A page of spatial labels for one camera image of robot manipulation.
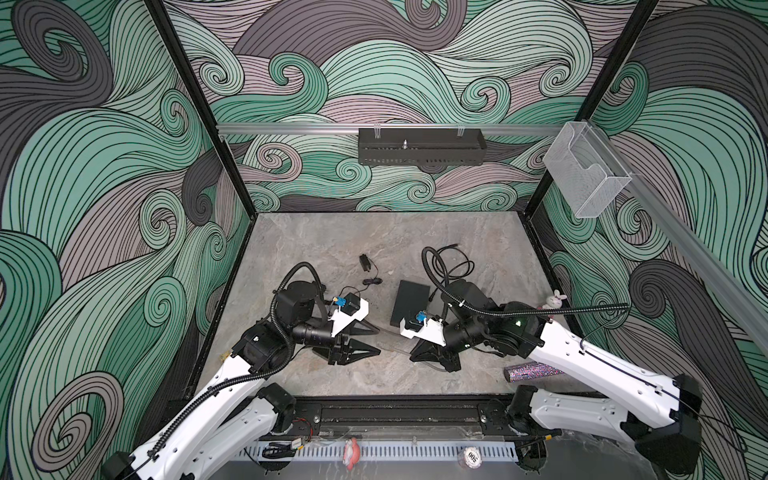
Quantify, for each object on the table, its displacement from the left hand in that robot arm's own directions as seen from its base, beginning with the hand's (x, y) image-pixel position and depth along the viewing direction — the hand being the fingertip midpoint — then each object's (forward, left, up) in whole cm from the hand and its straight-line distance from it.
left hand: (377, 340), depth 62 cm
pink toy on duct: (-18, +5, -19) cm, 27 cm away
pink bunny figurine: (+19, -53, -17) cm, 59 cm away
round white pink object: (-19, -21, -18) cm, 33 cm away
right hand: (-1, -8, -5) cm, 10 cm away
